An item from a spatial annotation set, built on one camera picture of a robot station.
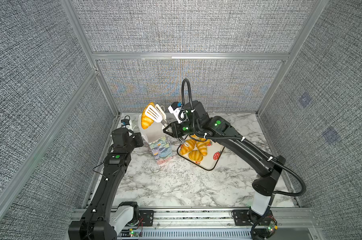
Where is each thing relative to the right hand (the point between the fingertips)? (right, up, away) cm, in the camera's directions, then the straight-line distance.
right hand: (165, 128), depth 68 cm
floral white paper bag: (-4, -7, +7) cm, 11 cm away
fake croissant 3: (+21, -13, +27) cm, 36 cm away
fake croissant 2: (+12, -12, +29) cm, 33 cm away
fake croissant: (+16, -17, +23) cm, 33 cm away
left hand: (-16, -3, +11) cm, 19 cm away
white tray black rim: (+25, -22, +25) cm, 42 cm away
